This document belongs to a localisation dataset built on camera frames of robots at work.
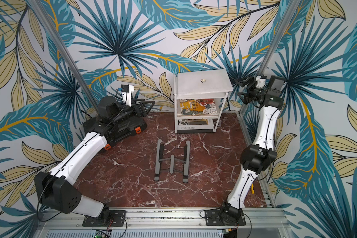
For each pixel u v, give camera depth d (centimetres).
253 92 70
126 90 61
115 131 57
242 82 69
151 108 66
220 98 116
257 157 56
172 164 87
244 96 75
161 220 73
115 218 73
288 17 72
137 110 63
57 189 40
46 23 72
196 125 105
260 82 73
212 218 73
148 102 63
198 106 95
